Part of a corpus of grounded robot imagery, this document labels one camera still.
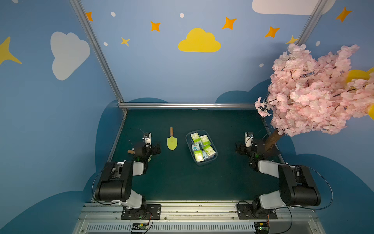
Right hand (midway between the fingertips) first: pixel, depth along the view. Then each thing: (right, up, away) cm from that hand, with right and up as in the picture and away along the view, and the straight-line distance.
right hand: (245, 141), depth 95 cm
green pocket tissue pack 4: (-32, -9, -5) cm, 33 cm away
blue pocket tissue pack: (-33, -4, +3) cm, 33 cm away
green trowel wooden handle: (-50, -1, +6) cm, 50 cm away
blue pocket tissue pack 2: (-27, -9, -2) cm, 29 cm away
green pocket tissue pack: (-33, +2, +3) cm, 33 cm away
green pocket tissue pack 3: (-24, -5, -3) cm, 25 cm away
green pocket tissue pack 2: (-27, 0, +2) cm, 27 cm away
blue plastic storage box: (-29, -4, +3) cm, 29 cm away
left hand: (-62, +1, -1) cm, 62 cm away
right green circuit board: (0, -42, -22) cm, 47 cm away
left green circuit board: (-63, -40, -24) cm, 78 cm away
